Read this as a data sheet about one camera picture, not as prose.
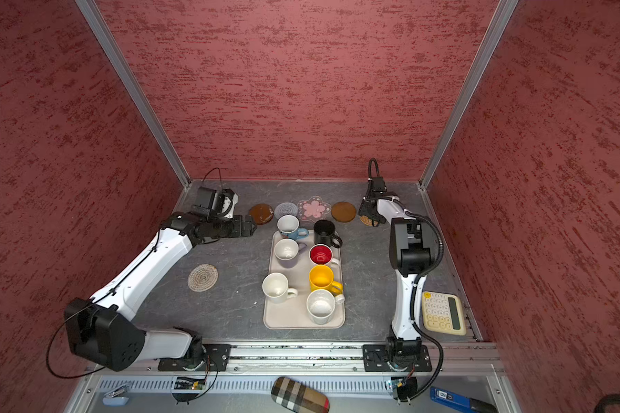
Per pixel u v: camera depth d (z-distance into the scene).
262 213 1.10
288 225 0.98
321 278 0.90
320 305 0.83
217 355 0.75
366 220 1.06
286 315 0.83
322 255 0.94
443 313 0.81
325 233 0.98
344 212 1.10
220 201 0.65
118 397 0.67
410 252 0.58
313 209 1.10
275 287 0.85
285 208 1.11
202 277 0.90
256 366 0.74
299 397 0.66
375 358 0.74
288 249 0.92
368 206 0.81
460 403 0.64
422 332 0.63
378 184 0.89
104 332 0.40
